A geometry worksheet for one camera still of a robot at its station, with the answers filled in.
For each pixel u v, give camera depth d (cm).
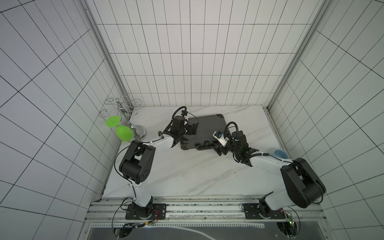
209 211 74
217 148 79
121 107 83
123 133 85
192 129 84
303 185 44
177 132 74
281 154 88
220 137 76
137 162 49
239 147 69
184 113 83
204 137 92
